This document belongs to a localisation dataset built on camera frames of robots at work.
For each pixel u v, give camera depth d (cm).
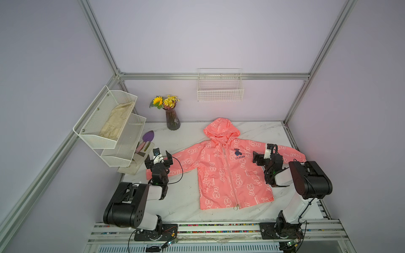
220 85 95
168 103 98
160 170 69
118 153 90
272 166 77
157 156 75
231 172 93
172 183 73
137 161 98
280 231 67
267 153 86
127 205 44
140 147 103
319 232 73
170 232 73
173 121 110
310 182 48
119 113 83
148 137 111
